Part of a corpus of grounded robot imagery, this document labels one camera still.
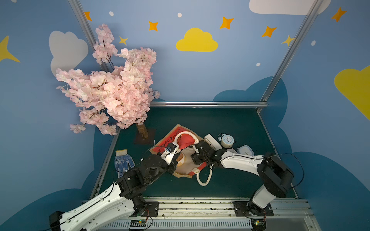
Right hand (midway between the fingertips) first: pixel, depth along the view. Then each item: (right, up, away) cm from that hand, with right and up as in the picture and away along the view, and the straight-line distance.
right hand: (198, 151), depth 91 cm
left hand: (-11, +5, -22) cm, 25 cm away
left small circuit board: (-33, -34, -18) cm, 50 cm away
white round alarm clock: (+21, +6, +8) cm, 23 cm away
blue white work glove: (-49, -6, 0) cm, 50 cm away
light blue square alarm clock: (+32, 0, +5) cm, 32 cm away
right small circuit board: (+30, -35, -17) cm, 49 cm away
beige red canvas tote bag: (-8, +10, -17) cm, 21 cm away
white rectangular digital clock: (+10, +5, +3) cm, 12 cm away
